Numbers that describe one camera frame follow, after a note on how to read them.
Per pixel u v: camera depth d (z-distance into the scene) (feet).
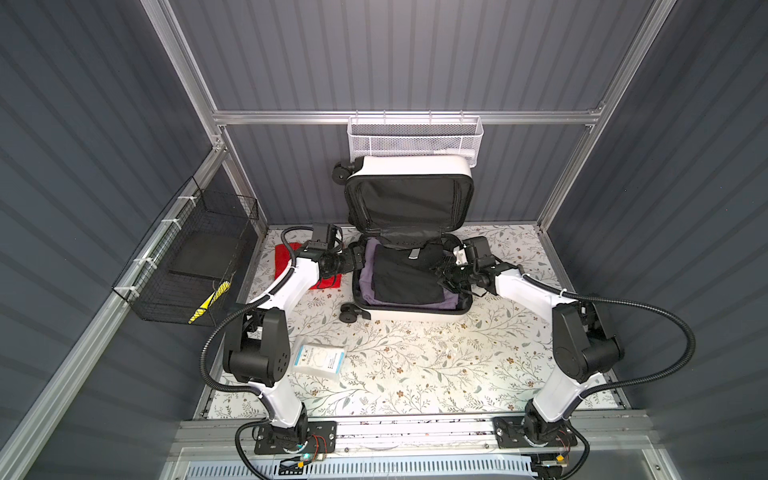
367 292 2.95
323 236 2.37
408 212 3.25
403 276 3.19
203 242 2.51
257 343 1.56
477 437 2.47
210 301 2.24
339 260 2.62
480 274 2.36
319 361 2.71
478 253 2.42
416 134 2.99
